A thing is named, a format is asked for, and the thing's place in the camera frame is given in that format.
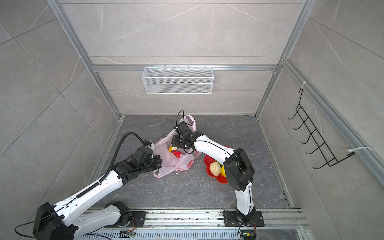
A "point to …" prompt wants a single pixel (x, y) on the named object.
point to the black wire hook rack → (317, 136)
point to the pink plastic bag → (174, 158)
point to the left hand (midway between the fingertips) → (163, 157)
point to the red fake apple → (177, 154)
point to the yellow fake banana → (170, 149)
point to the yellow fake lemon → (222, 171)
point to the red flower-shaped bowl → (208, 160)
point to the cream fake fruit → (215, 168)
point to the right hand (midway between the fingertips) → (174, 141)
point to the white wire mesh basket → (177, 80)
